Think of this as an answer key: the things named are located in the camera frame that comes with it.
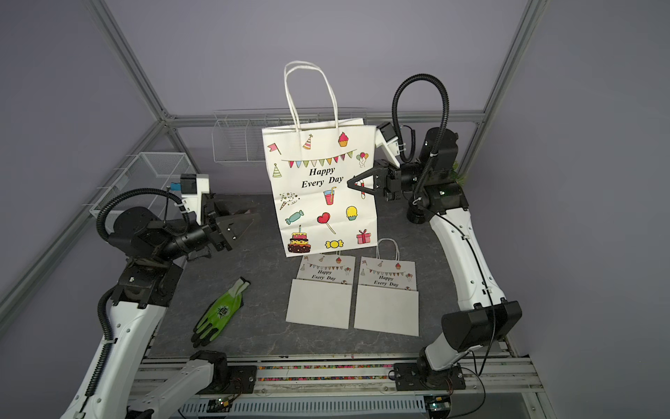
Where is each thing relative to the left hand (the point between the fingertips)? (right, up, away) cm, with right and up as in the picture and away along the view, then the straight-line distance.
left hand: (258, 214), depth 54 cm
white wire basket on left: (-47, +15, +31) cm, 58 cm away
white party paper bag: (+32, -28, +33) cm, 54 cm away
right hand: (+19, +6, +1) cm, 19 cm away
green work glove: (-23, -32, +31) cm, 50 cm away
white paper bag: (+10, -27, +34) cm, 44 cm away
